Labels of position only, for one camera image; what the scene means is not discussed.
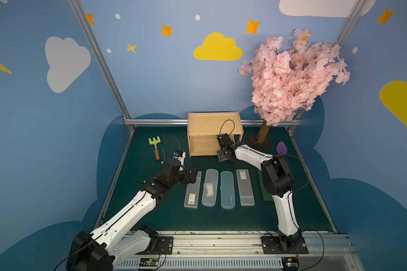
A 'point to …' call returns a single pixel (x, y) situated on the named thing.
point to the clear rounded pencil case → (210, 192)
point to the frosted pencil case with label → (192, 192)
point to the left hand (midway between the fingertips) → (189, 166)
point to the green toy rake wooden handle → (155, 141)
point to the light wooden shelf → (204, 126)
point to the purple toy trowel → (281, 148)
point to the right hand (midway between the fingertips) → (228, 152)
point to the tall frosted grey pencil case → (245, 187)
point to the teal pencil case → (227, 188)
